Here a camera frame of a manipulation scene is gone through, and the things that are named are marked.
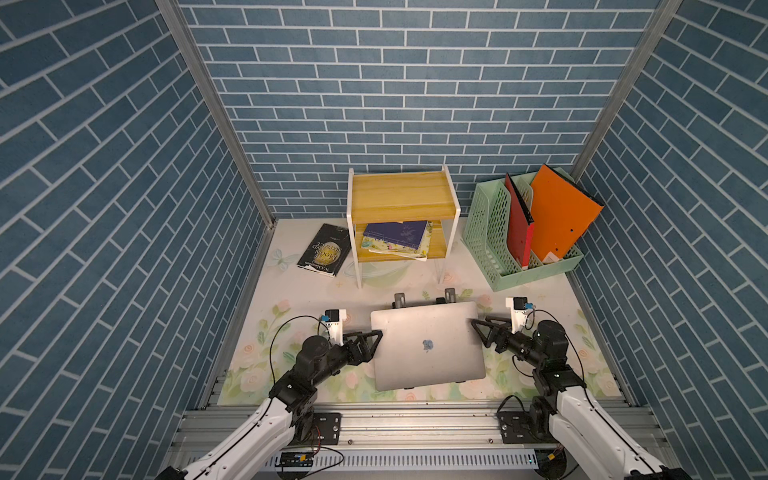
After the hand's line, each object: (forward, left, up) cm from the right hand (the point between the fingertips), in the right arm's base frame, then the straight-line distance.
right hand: (482, 322), depth 81 cm
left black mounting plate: (-27, +41, -10) cm, 50 cm away
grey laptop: (-7, +15, -3) cm, 17 cm away
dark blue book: (+25, +22, +7) cm, 34 cm away
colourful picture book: (+20, +30, +6) cm, 37 cm away
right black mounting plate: (-23, -8, -10) cm, 26 cm away
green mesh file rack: (+37, -7, -6) cm, 39 cm away
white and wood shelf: (+24, +24, +23) cm, 41 cm away
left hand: (-7, +28, 0) cm, 29 cm away
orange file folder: (+33, -25, +13) cm, 43 cm away
